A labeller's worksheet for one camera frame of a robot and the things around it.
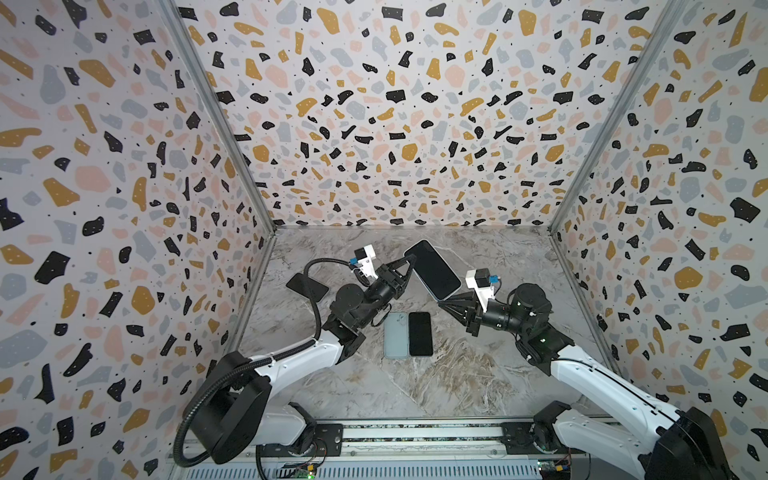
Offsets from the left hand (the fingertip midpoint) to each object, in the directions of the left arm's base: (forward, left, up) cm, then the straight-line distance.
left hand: (420, 256), depth 67 cm
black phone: (0, -3, -5) cm, 6 cm away
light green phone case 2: (+1, -6, -4) cm, 7 cm away
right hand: (-7, -5, -8) cm, 11 cm away
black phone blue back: (-2, -2, -35) cm, 35 cm away
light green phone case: (-3, +6, -35) cm, 36 cm away
